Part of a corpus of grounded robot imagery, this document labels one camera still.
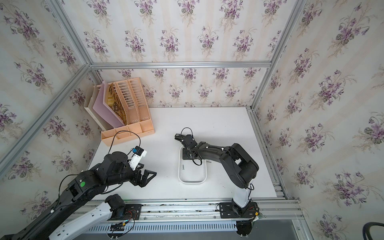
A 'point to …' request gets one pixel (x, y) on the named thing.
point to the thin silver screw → (183, 167)
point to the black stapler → (179, 137)
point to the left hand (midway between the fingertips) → (151, 172)
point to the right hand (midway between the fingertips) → (187, 154)
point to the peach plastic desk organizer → (125, 99)
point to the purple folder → (102, 108)
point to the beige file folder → (103, 124)
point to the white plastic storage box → (190, 173)
